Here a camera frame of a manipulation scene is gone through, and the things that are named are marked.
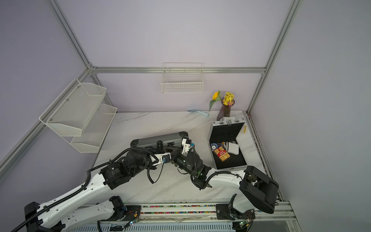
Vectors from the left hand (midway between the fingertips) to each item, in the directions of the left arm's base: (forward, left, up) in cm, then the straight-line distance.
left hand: (156, 150), depth 74 cm
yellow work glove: (+27, -59, -20) cm, 68 cm away
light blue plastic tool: (+49, -26, -20) cm, 59 cm away
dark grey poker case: (+5, -7, +2) cm, 9 cm away
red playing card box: (+8, -38, -17) cm, 43 cm away
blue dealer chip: (+14, -34, -16) cm, 40 cm away
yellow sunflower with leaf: (+38, -35, +4) cm, 52 cm away
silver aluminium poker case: (+16, -37, -5) cm, 41 cm away
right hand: (-1, -4, +2) cm, 4 cm away
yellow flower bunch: (+37, -43, +3) cm, 57 cm away
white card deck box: (+11, -47, -17) cm, 51 cm away
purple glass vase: (+37, -43, -7) cm, 57 cm away
